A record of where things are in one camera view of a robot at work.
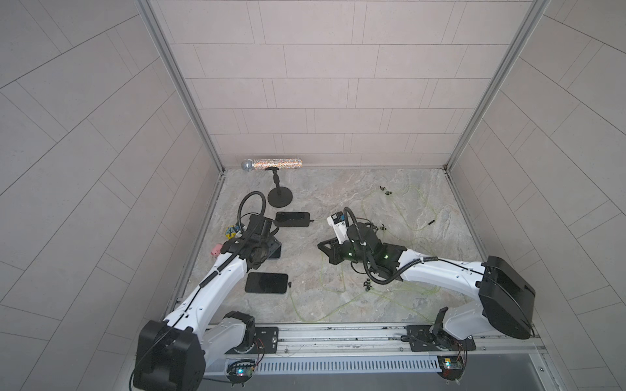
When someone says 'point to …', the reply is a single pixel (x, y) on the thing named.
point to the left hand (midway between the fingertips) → (274, 242)
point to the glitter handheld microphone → (249, 164)
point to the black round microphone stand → (279, 196)
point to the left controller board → (240, 371)
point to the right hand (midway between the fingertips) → (318, 248)
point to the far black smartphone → (292, 219)
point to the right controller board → (452, 366)
